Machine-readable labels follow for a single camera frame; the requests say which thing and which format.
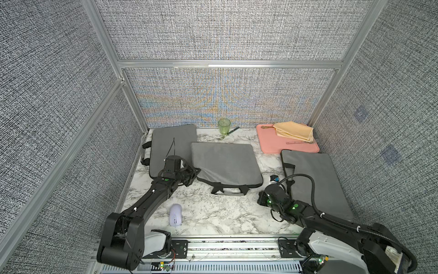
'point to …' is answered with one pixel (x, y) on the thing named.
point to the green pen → (229, 132)
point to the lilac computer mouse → (175, 218)
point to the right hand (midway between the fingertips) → (257, 189)
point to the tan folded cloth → (295, 130)
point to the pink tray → (270, 142)
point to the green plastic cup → (224, 125)
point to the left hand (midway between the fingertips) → (204, 166)
